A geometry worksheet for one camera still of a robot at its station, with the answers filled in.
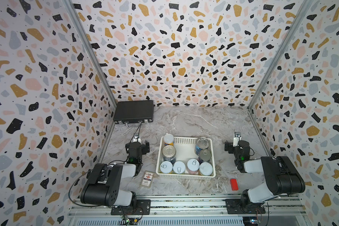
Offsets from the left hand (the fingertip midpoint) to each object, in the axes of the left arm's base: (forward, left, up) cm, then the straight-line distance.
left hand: (139, 141), depth 92 cm
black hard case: (+33, +11, -5) cm, 35 cm away
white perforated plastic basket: (-8, -34, -7) cm, 36 cm away
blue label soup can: (-4, -40, +3) cm, 40 cm away
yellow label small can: (-17, -18, -1) cm, 25 cm away
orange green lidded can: (-19, -41, +1) cm, 45 cm away
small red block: (-26, -57, -6) cm, 63 cm away
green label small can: (-17, -26, -1) cm, 31 cm away
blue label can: (-10, -20, +3) cm, 23 cm away
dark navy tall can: (-11, -41, +3) cm, 43 cm away
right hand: (+1, -64, -1) cm, 64 cm away
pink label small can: (-17, -34, -2) cm, 38 cm away
